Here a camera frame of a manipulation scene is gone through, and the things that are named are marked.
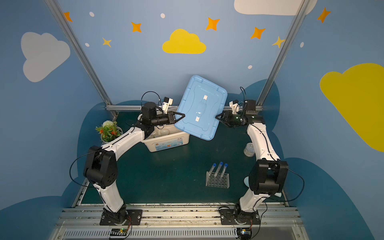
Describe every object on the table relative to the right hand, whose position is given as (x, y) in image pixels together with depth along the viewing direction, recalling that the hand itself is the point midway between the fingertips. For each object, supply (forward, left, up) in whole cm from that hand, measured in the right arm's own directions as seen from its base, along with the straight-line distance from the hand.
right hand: (219, 116), depth 83 cm
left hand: (-1, +20, +2) cm, 20 cm away
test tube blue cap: (-23, -1, -18) cm, 30 cm away
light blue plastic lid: (+7, +9, +4) cm, 13 cm away
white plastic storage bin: (-8, +30, -11) cm, 33 cm away
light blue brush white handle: (-26, -18, -28) cm, 42 cm away
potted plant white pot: (-6, +65, -9) cm, 66 cm away
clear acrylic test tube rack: (-28, -1, -25) cm, 38 cm away
